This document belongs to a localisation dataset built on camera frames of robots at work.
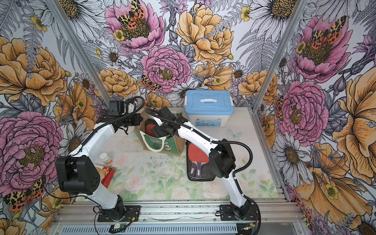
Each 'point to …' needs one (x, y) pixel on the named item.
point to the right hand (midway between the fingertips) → (161, 130)
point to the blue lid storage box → (209, 108)
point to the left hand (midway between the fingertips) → (142, 122)
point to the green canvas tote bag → (173, 144)
